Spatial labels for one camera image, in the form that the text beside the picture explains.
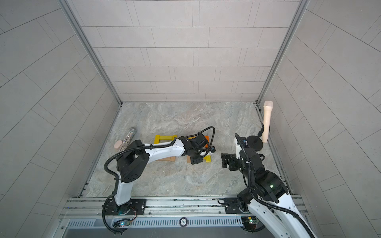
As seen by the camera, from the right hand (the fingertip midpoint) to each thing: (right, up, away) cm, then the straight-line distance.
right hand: (227, 154), depth 71 cm
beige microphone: (+21, +24, +4) cm, 32 cm away
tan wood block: (-20, -8, +17) cm, 27 cm away
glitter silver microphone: (-58, +8, +24) cm, 63 cm away
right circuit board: (+10, -31, -3) cm, 33 cm away
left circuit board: (-49, -30, -5) cm, 57 cm away
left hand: (-12, -7, +18) cm, 22 cm away
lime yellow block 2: (-9, -7, +15) cm, 19 cm away
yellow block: (-41, +3, +24) cm, 48 cm away
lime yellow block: (-34, +4, +25) cm, 43 cm away
